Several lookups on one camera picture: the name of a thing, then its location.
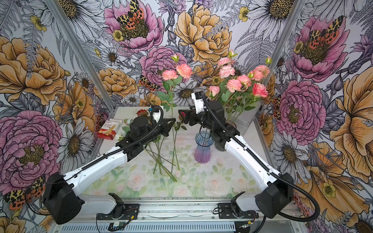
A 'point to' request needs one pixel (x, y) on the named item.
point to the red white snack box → (109, 130)
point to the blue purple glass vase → (204, 140)
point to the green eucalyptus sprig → (128, 122)
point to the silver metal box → (246, 115)
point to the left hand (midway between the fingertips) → (175, 123)
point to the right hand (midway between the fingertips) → (183, 112)
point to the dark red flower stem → (142, 112)
